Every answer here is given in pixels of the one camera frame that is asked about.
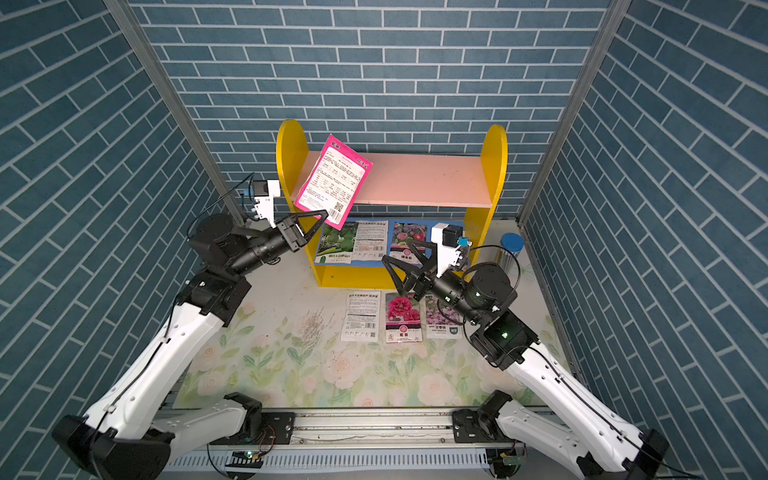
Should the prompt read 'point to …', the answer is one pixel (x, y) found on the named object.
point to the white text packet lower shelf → (371, 240)
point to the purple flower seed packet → (443, 320)
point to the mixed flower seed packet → (403, 235)
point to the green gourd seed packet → (337, 246)
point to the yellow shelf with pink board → (413, 212)
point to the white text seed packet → (361, 316)
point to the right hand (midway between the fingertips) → (402, 254)
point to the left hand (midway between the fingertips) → (336, 218)
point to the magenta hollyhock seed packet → (403, 319)
